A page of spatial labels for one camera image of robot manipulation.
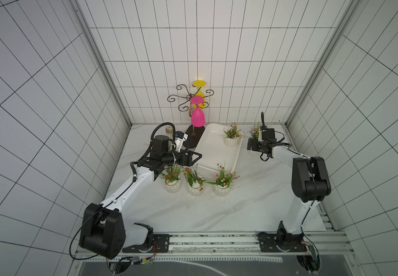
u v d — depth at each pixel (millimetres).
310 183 516
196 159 729
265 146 774
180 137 710
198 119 969
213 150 1057
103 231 397
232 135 994
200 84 979
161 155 622
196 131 1067
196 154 736
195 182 849
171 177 822
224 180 773
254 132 988
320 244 745
